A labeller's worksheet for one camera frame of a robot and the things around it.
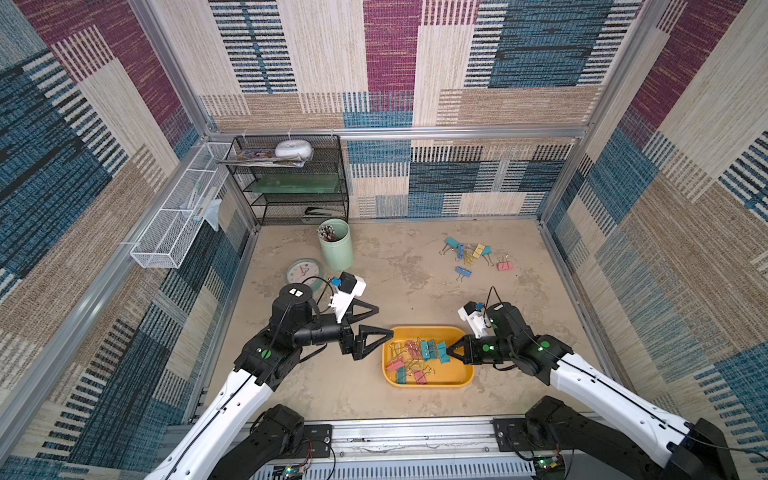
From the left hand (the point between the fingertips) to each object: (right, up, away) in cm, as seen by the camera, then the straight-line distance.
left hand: (381, 322), depth 64 cm
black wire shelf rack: (-32, +40, +42) cm, 66 cm away
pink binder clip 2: (+42, +9, +41) cm, 60 cm away
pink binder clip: (+4, -17, +19) cm, 26 cm away
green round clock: (-28, +8, +39) cm, 49 cm away
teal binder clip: (+5, -19, +19) cm, 28 cm away
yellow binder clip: (+4, -13, +24) cm, 27 cm away
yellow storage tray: (+5, -11, +30) cm, 32 cm away
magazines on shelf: (-35, +43, +28) cm, 62 cm away
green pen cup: (-15, +17, +32) cm, 40 cm away
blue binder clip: (+27, +8, +39) cm, 48 cm away
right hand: (+16, -10, +14) cm, 24 cm away
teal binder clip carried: (+13, -13, +23) cm, 30 cm away
